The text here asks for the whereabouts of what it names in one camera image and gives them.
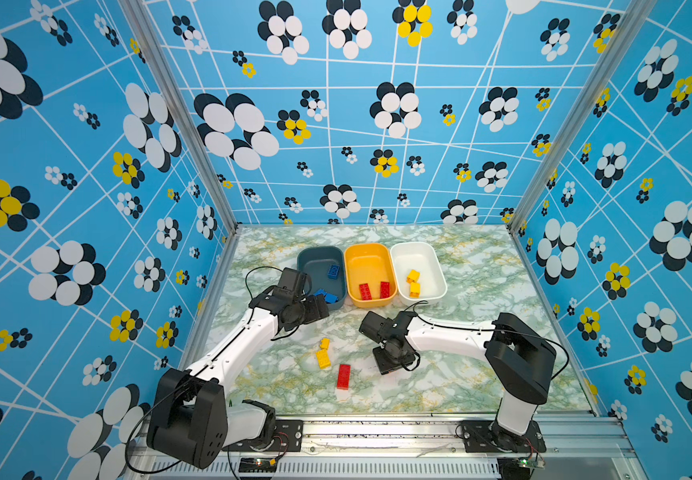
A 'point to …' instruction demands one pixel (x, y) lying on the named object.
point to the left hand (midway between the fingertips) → (318, 310)
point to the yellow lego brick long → (323, 358)
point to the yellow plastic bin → (370, 274)
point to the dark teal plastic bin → (315, 261)
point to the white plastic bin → (423, 257)
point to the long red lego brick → (343, 381)
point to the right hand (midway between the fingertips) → (387, 366)
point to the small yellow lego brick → (324, 344)
